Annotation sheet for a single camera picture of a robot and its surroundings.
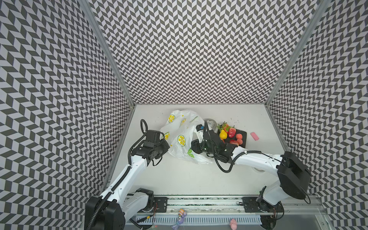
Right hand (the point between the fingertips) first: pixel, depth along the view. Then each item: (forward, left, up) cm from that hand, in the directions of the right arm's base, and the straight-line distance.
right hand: (189, 147), depth 80 cm
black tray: (+16, -38, -11) cm, 43 cm away
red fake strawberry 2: (+7, -29, -9) cm, 31 cm away
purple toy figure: (-31, +4, -9) cm, 32 cm away
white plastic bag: (+10, +6, +1) cm, 12 cm away
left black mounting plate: (-26, +15, -11) cm, 32 cm away
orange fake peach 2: (+9, -33, -10) cm, 36 cm away
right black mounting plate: (-27, -31, -13) cm, 43 cm away
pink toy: (-34, -20, -11) cm, 41 cm away
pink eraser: (+14, -45, -13) cm, 49 cm away
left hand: (+2, +12, -1) cm, 12 cm away
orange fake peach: (+13, -34, -11) cm, 38 cm away
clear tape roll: (+25, -16, -12) cm, 32 cm away
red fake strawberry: (+15, -29, -9) cm, 34 cm away
